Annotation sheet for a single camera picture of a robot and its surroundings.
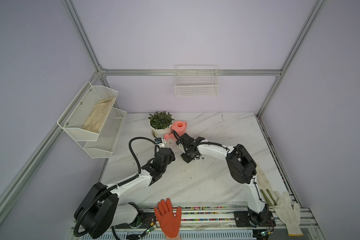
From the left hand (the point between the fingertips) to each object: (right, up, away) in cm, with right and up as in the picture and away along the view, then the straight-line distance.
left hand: (169, 149), depth 86 cm
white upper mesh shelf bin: (-44, +21, -13) cm, 50 cm away
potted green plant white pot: (-6, +15, +6) cm, 17 cm away
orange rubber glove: (+2, -35, -15) cm, 38 cm away
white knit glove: (+64, -33, -10) cm, 72 cm away
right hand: (+10, -6, +10) cm, 15 cm away
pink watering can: (+6, +13, +12) cm, 19 cm away
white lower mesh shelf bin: (-34, +2, -9) cm, 35 cm away
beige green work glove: (+56, -22, -1) cm, 60 cm away
